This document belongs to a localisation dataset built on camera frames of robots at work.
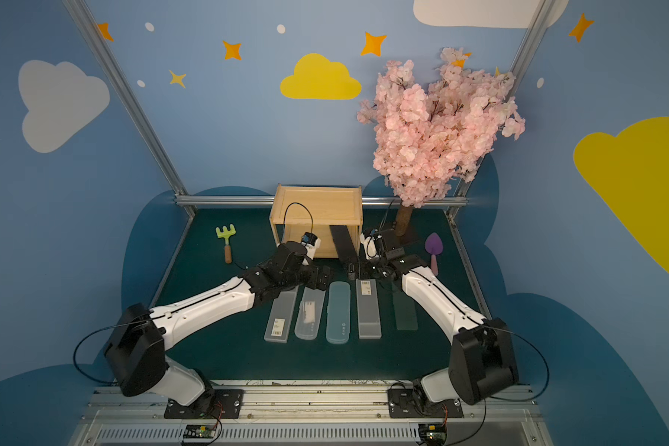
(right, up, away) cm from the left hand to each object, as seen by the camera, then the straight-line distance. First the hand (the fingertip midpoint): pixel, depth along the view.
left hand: (323, 263), depth 83 cm
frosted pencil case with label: (-14, -18, +6) cm, 23 cm away
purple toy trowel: (+44, +5, +29) cm, 53 cm away
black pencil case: (+7, +4, +22) cm, 24 cm away
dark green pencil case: (+27, -17, +8) cm, 33 cm away
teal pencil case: (+5, -17, +8) cm, 19 cm away
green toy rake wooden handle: (-42, +9, +31) cm, 53 cm away
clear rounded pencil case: (-6, -20, +7) cm, 22 cm away
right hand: (+12, 0, +4) cm, 13 cm away
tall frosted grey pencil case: (+15, -16, +9) cm, 23 cm away
